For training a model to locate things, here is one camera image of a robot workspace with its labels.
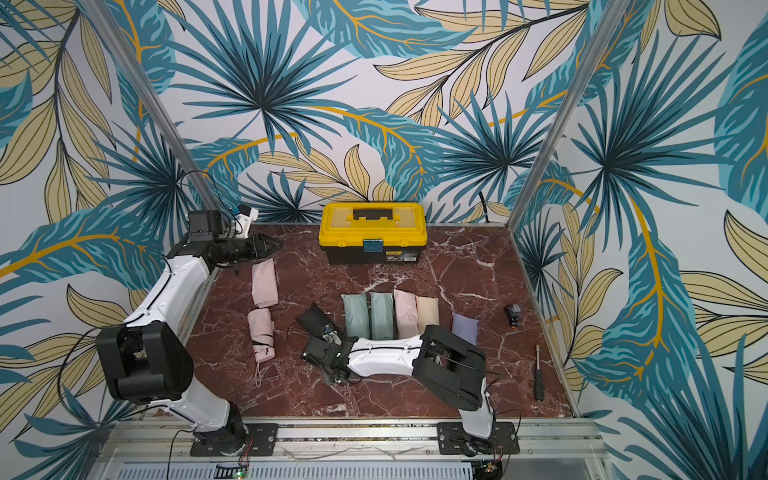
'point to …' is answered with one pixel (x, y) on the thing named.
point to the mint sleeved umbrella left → (356, 315)
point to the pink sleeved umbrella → (406, 306)
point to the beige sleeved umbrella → (428, 312)
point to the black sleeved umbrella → (315, 320)
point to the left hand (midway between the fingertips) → (279, 246)
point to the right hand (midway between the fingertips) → (335, 367)
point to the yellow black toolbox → (372, 233)
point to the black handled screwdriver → (539, 395)
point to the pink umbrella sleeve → (264, 283)
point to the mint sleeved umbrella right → (382, 316)
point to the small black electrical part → (513, 312)
